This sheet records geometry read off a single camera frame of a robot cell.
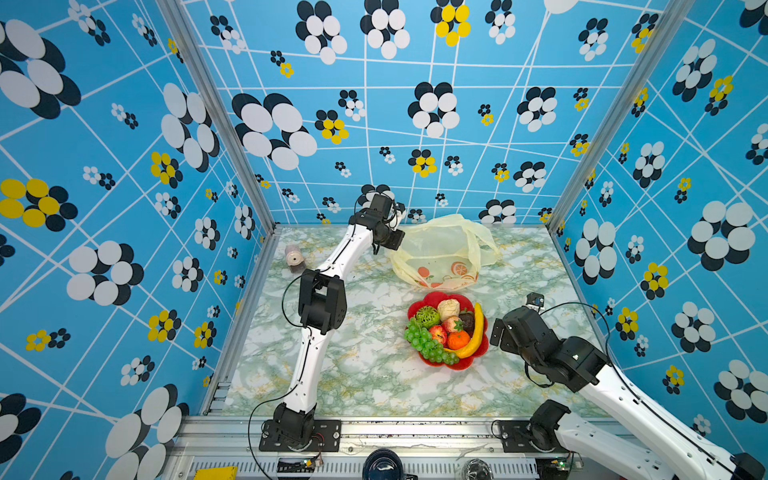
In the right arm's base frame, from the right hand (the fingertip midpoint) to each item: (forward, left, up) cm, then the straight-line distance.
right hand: (510, 330), depth 77 cm
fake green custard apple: (+7, +20, -7) cm, 23 cm away
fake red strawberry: (+4, +14, -6) cm, 15 cm away
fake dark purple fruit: (+7, +8, -8) cm, 13 cm away
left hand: (+34, +29, -1) cm, 45 cm away
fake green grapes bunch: (0, +23, -4) cm, 24 cm away
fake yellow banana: (-1, +9, -8) cm, 12 cm away
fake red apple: (+3, +18, -8) cm, 19 cm away
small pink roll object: (+29, +65, -5) cm, 71 cm away
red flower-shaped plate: (+13, +8, -10) cm, 18 cm away
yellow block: (-30, +72, -14) cm, 79 cm away
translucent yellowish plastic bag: (+35, +13, -11) cm, 39 cm away
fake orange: (+1, +12, -9) cm, 15 cm away
